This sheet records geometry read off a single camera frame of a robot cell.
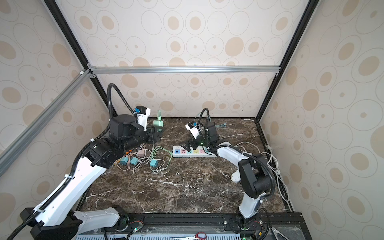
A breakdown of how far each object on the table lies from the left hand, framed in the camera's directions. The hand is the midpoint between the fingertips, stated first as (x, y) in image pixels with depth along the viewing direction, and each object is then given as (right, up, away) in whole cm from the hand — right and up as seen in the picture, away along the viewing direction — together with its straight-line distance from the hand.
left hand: (164, 127), depth 63 cm
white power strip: (+37, -28, +25) cm, 53 cm away
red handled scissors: (+13, -51, +7) cm, 54 cm away
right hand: (+7, -6, +24) cm, 26 cm away
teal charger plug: (-12, -21, +30) cm, 38 cm away
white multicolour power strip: (+2, -15, +35) cm, 38 cm away
